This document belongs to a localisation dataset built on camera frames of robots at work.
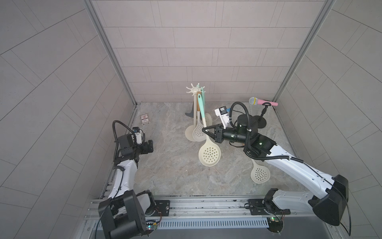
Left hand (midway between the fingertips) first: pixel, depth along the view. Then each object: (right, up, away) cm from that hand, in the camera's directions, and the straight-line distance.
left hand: (145, 139), depth 86 cm
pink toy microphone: (+65, +22, +3) cm, 69 cm away
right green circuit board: (+67, -37, -18) cm, 78 cm away
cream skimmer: (+65, -18, -5) cm, 67 cm away
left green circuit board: (+10, -35, -21) cm, 42 cm away
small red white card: (-7, +11, +19) cm, 23 cm away
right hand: (+33, +7, -22) cm, 41 cm away
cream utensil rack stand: (+25, +4, +16) cm, 30 cm away
